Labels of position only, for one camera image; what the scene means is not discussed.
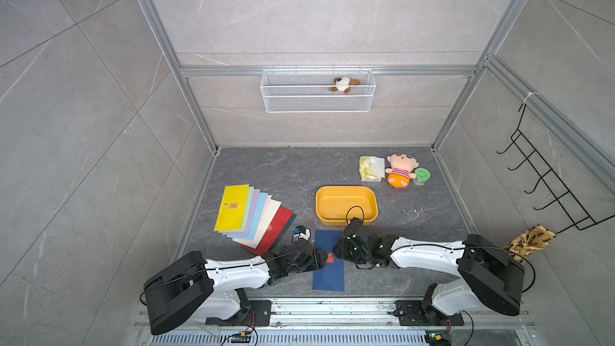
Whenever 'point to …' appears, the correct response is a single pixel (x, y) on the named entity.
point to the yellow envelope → (232, 207)
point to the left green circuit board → (240, 338)
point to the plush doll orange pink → (399, 173)
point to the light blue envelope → (255, 218)
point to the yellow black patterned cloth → (532, 239)
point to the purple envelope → (252, 211)
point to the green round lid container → (422, 175)
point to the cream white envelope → (271, 210)
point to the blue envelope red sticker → (331, 277)
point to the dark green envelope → (294, 215)
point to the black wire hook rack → (580, 219)
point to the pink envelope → (267, 203)
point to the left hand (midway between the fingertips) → (326, 255)
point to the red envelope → (272, 232)
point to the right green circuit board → (437, 338)
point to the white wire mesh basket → (308, 90)
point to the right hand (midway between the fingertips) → (336, 252)
